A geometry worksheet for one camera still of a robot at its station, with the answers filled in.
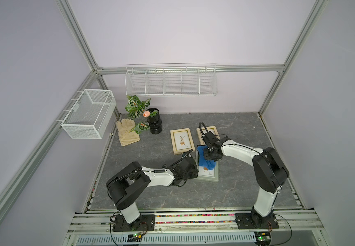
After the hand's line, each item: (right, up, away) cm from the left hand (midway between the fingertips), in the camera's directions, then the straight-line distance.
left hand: (196, 175), depth 89 cm
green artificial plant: (-34, +38, -5) cm, 51 cm away
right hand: (+8, +11, +6) cm, 15 cm away
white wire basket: (-59, +35, -6) cm, 68 cm away
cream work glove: (-48, +25, +19) cm, 58 cm away
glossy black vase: (-27, +32, +12) cm, 44 cm away
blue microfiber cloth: (+4, +8, 0) cm, 9 cm away
